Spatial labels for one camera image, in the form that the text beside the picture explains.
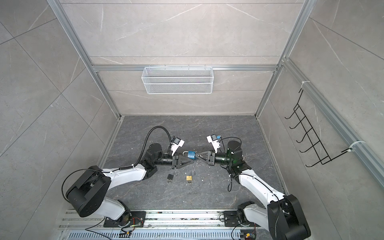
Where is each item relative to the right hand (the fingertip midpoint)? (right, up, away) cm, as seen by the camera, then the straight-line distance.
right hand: (196, 155), depth 73 cm
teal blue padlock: (-3, +1, -2) cm, 3 cm away
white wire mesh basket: (-13, +47, +28) cm, 56 cm away
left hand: (-2, -2, -2) cm, 3 cm away
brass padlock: (-4, -16, +15) cm, 23 cm away
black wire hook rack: (+50, +3, -15) cm, 53 cm away
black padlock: (-16, -16, +14) cm, 27 cm away
